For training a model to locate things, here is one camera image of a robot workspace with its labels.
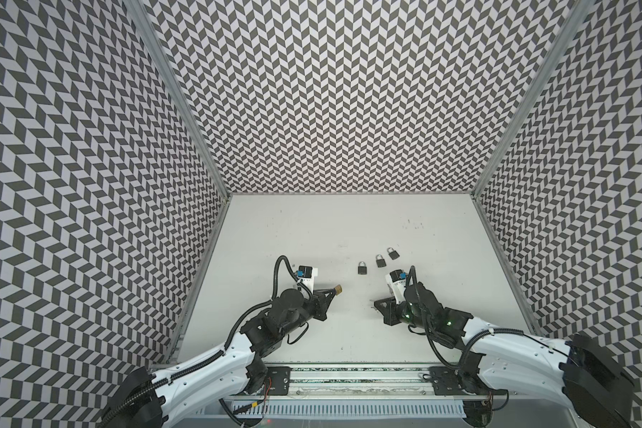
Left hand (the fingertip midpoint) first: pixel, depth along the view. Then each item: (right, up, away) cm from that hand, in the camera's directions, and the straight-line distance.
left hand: (335, 294), depth 77 cm
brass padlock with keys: (+1, +1, +1) cm, 2 cm away
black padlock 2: (+16, +6, +19) cm, 26 cm away
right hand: (+12, -7, +4) cm, 14 cm away
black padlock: (+10, +3, +19) cm, 21 cm away
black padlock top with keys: (+22, +8, +22) cm, 32 cm away
